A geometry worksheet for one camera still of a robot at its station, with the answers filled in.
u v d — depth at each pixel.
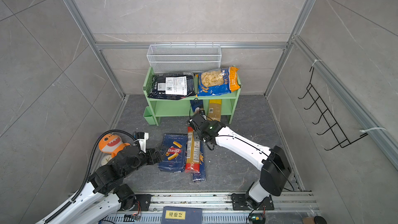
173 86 0.78
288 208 0.73
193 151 0.84
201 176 0.78
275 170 0.41
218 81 0.82
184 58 1.01
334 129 0.64
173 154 0.84
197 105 0.89
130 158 0.53
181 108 0.90
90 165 0.50
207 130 0.56
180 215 0.69
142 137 0.65
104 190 0.49
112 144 0.85
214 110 0.92
